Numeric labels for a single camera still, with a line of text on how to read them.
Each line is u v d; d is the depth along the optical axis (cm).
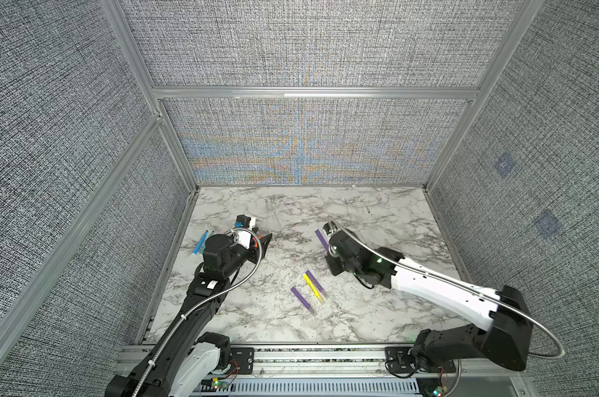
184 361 55
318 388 70
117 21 70
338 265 68
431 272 49
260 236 69
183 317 49
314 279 90
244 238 65
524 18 71
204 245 58
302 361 75
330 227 67
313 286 88
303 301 85
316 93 92
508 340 39
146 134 86
